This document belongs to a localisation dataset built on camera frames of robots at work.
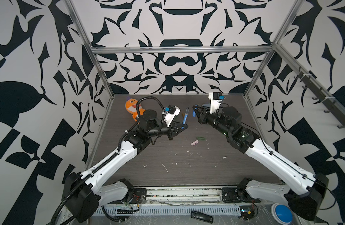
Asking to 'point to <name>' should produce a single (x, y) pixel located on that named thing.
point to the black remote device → (202, 216)
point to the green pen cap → (200, 138)
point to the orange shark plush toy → (131, 106)
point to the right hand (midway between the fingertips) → (194, 106)
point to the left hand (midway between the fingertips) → (188, 123)
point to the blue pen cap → (194, 113)
